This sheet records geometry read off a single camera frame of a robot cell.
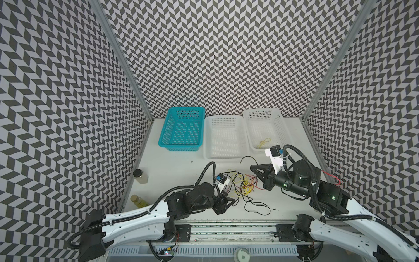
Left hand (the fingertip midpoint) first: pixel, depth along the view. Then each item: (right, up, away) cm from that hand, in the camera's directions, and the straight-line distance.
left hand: (231, 199), depth 69 cm
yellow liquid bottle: (-41, -2, +3) cm, 41 cm away
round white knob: (+3, -16, -10) cm, 19 cm away
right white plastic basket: (+28, +32, +44) cm, 61 cm away
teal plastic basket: (-30, +31, +43) cm, 61 cm away
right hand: (+7, +15, -8) cm, 19 cm away
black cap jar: (-46, +5, +15) cm, 48 cm away
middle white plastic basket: (0, +25, +39) cm, 46 cm away
